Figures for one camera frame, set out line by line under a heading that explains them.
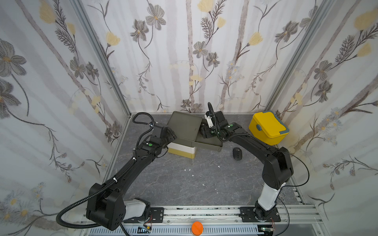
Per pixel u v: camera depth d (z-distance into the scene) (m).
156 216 0.73
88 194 0.41
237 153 0.95
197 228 0.62
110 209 0.39
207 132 0.80
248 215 0.74
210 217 0.75
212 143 0.80
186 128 0.85
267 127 0.93
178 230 0.70
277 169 0.47
